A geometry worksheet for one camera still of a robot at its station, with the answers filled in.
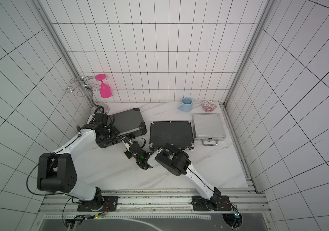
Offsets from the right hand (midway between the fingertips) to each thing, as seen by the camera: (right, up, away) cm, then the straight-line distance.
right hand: (128, 138), depth 98 cm
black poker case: (+36, +3, +3) cm, 36 cm away
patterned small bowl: (+62, +24, +20) cm, 70 cm away
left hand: (-5, +2, -8) cm, 10 cm away
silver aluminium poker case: (+56, +7, 0) cm, 57 cm away
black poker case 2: (+2, +11, -2) cm, 11 cm away
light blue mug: (+43, +25, +14) cm, 51 cm away
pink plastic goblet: (-19, +34, +7) cm, 39 cm away
